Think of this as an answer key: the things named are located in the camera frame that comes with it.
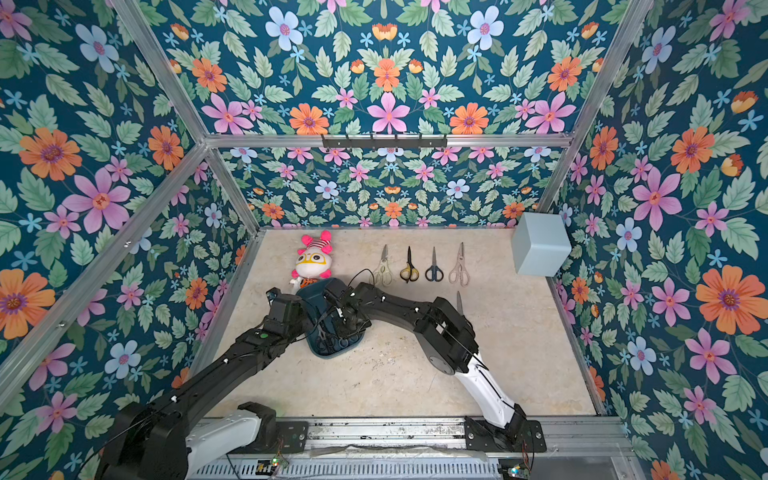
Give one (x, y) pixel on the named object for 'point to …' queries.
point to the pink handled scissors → (460, 274)
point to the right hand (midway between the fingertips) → (345, 331)
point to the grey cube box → (540, 245)
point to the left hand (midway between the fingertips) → (310, 312)
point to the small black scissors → (434, 273)
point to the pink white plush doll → (314, 262)
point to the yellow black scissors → (409, 273)
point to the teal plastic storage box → (327, 336)
